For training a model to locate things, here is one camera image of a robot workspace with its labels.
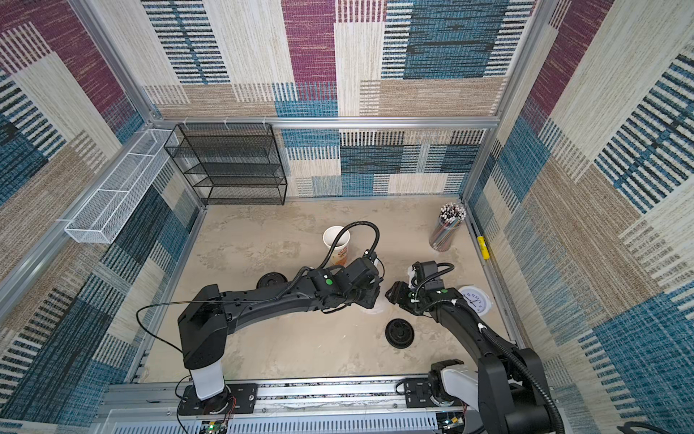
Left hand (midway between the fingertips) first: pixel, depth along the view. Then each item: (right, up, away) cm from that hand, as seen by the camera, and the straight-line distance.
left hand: (375, 291), depth 81 cm
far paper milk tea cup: (-11, +11, +9) cm, 18 cm away
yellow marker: (+45, +11, +26) cm, 53 cm away
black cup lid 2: (+8, -13, +2) cm, 15 cm away
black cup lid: (-29, +4, -4) cm, 30 cm away
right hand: (+7, -5, +6) cm, 10 cm away
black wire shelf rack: (-55, +44, +28) cm, 76 cm away
